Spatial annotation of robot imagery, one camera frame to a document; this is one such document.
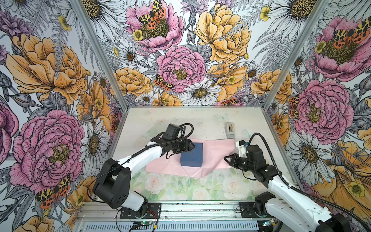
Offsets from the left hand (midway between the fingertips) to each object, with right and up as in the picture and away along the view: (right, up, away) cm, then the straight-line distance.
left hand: (190, 151), depth 84 cm
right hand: (+19, -6, -4) cm, 20 cm away
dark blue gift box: (+2, -5, +3) cm, 6 cm away
